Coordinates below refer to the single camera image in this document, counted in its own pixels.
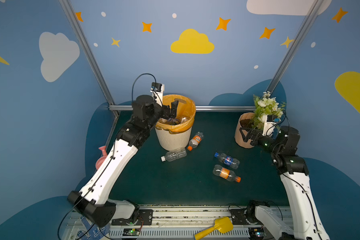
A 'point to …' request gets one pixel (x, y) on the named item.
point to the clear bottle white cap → (172, 155)
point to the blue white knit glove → (91, 231)
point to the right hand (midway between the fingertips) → (250, 128)
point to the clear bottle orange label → (195, 141)
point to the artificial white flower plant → (265, 106)
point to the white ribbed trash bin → (169, 141)
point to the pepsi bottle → (233, 162)
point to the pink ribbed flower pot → (244, 121)
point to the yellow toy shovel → (224, 224)
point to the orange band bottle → (226, 173)
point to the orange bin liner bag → (186, 108)
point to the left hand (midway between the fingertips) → (168, 98)
